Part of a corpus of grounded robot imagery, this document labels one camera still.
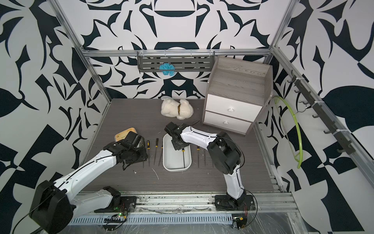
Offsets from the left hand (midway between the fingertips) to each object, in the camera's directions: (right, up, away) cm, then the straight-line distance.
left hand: (144, 153), depth 84 cm
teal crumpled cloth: (+12, +51, +6) cm, 53 cm away
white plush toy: (+21, +25, +18) cm, 38 cm away
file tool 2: (+5, +2, +10) cm, 11 cm away
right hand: (+20, +5, +9) cm, 23 cm away
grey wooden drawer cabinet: (+53, +36, -1) cm, 64 cm away
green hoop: (+75, +14, -7) cm, 77 cm away
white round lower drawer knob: (+49, +17, +12) cm, 53 cm away
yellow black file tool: (+10, +3, +4) cm, 11 cm away
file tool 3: (0, +1, +10) cm, 10 cm away
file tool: (+22, 0, +8) cm, 23 cm away
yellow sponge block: (-18, +9, +13) cm, 24 cm away
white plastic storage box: (+17, -5, +3) cm, 18 cm away
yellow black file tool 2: (+31, 0, +10) cm, 33 cm away
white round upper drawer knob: (+49, +25, -1) cm, 55 cm away
